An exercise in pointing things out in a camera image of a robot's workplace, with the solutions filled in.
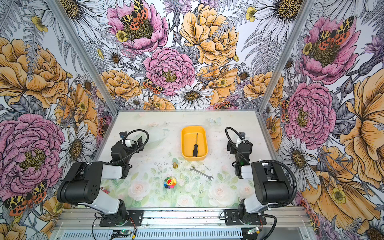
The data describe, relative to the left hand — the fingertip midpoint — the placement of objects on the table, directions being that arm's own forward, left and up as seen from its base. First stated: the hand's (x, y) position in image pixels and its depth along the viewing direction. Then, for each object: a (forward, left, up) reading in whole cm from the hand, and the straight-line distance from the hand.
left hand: (134, 141), depth 94 cm
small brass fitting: (-13, -25, -7) cm, 29 cm away
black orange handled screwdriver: (-3, -37, -6) cm, 38 cm away
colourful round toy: (-23, -23, -7) cm, 33 cm away
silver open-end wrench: (-18, -41, -8) cm, 45 cm away
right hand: (-2, -64, -1) cm, 64 cm away
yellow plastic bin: (+7, -33, -9) cm, 35 cm away
